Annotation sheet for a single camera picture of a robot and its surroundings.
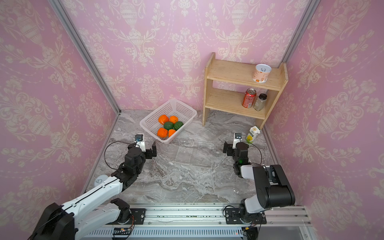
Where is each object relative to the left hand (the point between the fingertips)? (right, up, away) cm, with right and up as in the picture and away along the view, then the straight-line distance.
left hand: (148, 142), depth 83 cm
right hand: (+51, 0, +10) cm, 52 cm away
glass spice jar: (+64, +23, +3) cm, 68 cm away
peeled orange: (+3, +14, +25) cm, 29 cm away
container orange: (+11, +14, +25) cm, 31 cm away
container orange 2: (+11, +5, +16) cm, 20 cm away
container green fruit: (+8, +9, +20) cm, 24 cm away
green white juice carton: (+63, +5, +10) cm, 64 cm away
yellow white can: (-26, -20, -2) cm, 33 cm away
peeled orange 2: (+5, +5, +16) cm, 18 cm away
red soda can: (+58, +25, +4) cm, 64 cm away
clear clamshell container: (+23, -8, +14) cm, 28 cm away
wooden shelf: (+50, +25, +14) cm, 58 cm away
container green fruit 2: (+14, +10, +22) cm, 28 cm away
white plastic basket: (+7, +13, +26) cm, 30 cm away
